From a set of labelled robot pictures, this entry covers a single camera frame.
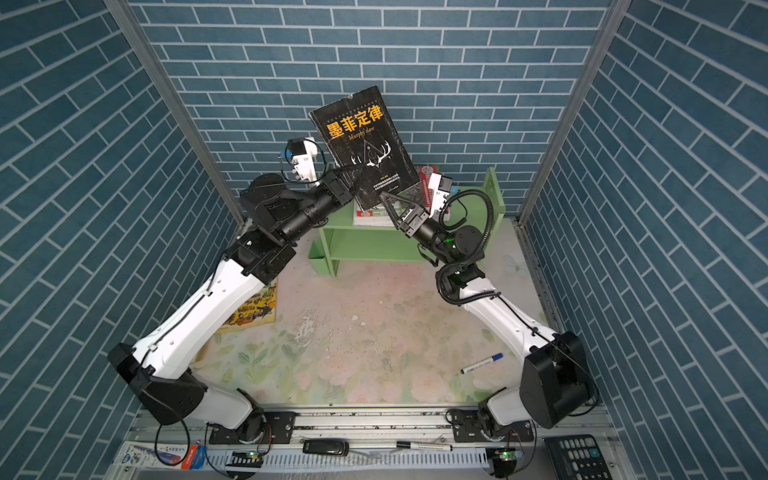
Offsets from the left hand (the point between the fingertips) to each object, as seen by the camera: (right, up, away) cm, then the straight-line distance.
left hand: (367, 167), depth 56 cm
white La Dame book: (-3, -7, +24) cm, 25 cm away
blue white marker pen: (+33, -47, +29) cm, 64 cm away
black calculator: (+47, -64, +12) cm, 81 cm away
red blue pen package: (-50, -64, +13) cm, 83 cm away
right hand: (+2, -5, +3) cm, 6 cm away
